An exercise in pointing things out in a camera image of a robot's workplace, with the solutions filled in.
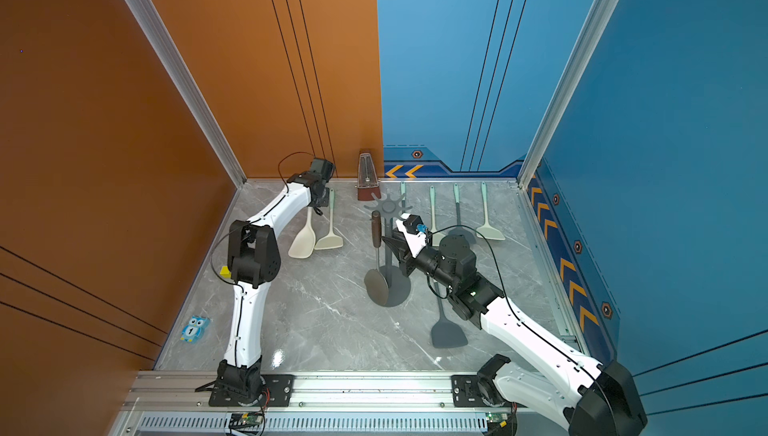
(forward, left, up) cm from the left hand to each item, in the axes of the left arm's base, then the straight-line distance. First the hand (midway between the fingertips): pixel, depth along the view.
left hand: (313, 193), depth 105 cm
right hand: (-30, -28, +19) cm, 45 cm away
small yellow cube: (-27, +24, -7) cm, 37 cm away
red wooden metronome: (+6, -18, -2) cm, 19 cm away
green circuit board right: (-63, -56, -11) cm, 85 cm away
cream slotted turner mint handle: (-15, -7, -8) cm, 18 cm away
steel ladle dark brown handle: (-36, -24, +5) cm, 44 cm away
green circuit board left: (-64, +7, -11) cm, 66 cm away
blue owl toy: (-44, +26, -8) cm, 52 cm away
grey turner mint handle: (-9, -52, -8) cm, 53 cm away
